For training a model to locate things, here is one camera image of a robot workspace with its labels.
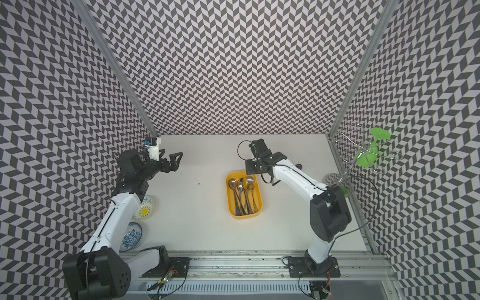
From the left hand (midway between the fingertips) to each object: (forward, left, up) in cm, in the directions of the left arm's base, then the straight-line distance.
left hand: (172, 153), depth 79 cm
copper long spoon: (-3, -24, -23) cm, 33 cm away
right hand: (-1, -35, -11) cm, 36 cm away
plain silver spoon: (-4, -33, -25) cm, 41 cm away
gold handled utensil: (+1, -34, -24) cm, 41 cm away
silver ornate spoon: (-4, -28, -24) cm, 37 cm away
